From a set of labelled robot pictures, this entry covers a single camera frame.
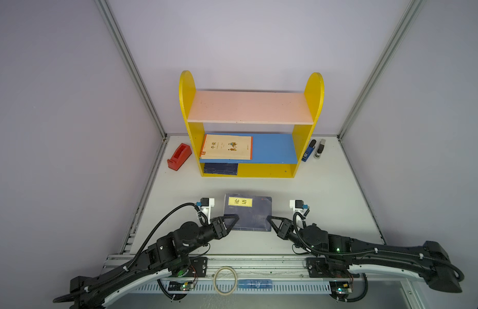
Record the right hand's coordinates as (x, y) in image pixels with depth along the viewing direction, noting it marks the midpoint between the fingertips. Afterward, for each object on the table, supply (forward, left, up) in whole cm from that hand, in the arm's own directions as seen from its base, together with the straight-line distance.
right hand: (266, 225), depth 71 cm
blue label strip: (-17, +5, -12) cm, 22 cm away
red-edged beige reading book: (+40, +16, +1) cm, 43 cm away
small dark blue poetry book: (+34, +20, -11) cm, 41 cm away
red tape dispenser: (+41, +43, -8) cm, 60 cm away
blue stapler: (+46, -31, -12) cm, 57 cm away
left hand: (0, +11, +5) cm, 12 cm away
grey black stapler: (+45, -35, -14) cm, 59 cm away
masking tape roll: (-19, +19, -14) cm, 30 cm away
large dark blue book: (+4, +5, +4) cm, 8 cm away
